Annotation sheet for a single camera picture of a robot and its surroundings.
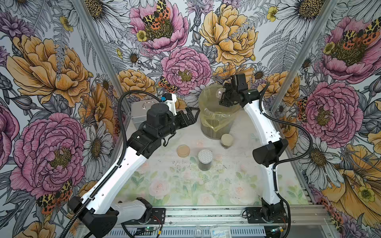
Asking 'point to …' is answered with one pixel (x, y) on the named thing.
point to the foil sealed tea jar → (205, 159)
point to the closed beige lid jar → (226, 141)
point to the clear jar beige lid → (219, 92)
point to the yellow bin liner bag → (217, 116)
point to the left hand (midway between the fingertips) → (193, 117)
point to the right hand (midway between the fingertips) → (218, 92)
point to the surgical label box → (217, 231)
